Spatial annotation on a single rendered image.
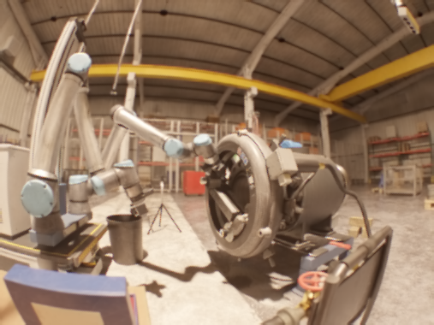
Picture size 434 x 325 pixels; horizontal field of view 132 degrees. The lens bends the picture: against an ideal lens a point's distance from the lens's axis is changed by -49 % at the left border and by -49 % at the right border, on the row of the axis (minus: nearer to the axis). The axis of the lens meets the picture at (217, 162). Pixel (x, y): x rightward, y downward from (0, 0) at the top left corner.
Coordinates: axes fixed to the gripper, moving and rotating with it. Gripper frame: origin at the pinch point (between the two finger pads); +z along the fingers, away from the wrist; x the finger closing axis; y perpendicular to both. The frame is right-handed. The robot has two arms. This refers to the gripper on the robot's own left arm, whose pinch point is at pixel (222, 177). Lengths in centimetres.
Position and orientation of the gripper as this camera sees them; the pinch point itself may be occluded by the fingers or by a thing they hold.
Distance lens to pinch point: 125.3
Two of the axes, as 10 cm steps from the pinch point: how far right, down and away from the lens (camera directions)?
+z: 3.8, 7.0, 6.0
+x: -5.3, -3.6, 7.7
